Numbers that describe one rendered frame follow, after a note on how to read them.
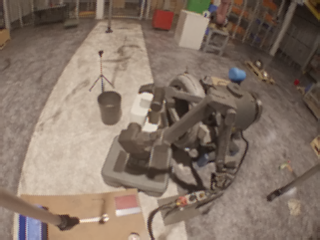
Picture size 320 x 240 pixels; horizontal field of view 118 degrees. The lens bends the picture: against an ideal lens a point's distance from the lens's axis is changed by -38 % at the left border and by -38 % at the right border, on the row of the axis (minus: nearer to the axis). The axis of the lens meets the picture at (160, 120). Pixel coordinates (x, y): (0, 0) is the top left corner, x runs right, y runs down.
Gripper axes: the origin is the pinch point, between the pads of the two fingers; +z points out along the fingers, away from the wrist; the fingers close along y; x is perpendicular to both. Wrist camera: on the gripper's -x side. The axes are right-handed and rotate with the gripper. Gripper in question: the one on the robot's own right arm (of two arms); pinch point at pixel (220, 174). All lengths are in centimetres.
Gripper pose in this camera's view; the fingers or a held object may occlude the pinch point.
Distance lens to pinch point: 115.0
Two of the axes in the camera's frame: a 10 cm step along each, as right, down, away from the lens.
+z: 3.3, 7.0, 6.4
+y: 1.5, -7.1, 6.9
